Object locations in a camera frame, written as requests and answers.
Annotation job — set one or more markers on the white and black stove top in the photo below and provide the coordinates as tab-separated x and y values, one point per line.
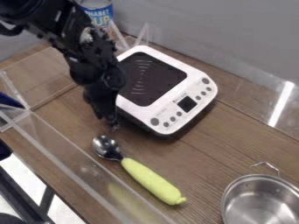
165	91

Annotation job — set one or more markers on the clear acrylic barrier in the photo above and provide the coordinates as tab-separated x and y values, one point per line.
50	137

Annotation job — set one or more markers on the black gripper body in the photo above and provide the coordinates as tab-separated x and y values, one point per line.
96	71

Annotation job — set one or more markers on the black table frame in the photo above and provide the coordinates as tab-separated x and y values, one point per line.
26	211

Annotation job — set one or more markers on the blue object at left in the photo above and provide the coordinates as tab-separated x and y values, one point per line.
6	100

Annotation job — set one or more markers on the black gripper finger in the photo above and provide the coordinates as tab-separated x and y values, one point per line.
110	121

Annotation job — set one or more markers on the stainless steel pot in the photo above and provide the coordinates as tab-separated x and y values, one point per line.
260	198

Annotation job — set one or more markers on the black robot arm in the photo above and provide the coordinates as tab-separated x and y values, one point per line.
58	22

